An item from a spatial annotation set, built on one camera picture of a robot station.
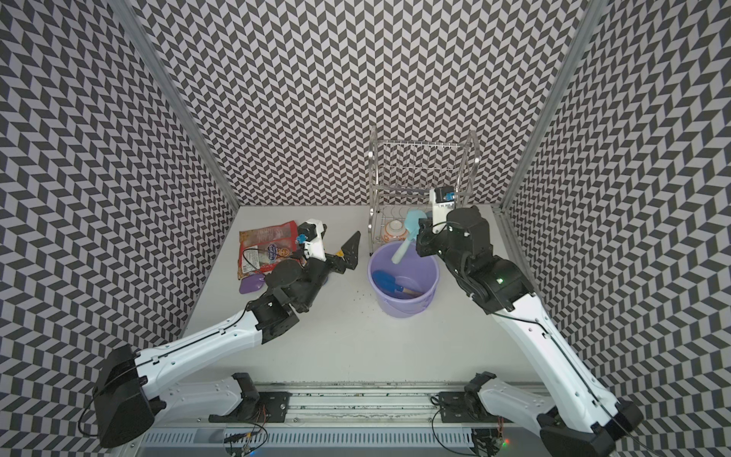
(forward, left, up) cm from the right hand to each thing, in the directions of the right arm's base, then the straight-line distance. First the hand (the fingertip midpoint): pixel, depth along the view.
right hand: (422, 227), depth 66 cm
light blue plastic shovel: (+3, +2, -1) cm, 4 cm away
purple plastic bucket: (+10, -1, -36) cm, 37 cm away
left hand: (+1, +20, -3) cm, 20 cm away
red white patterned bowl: (+21, +5, -26) cm, 34 cm away
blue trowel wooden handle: (+2, +8, -29) cm, 30 cm away
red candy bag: (+17, +54, -31) cm, 65 cm away
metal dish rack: (+45, +1, -21) cm, 50 cm away
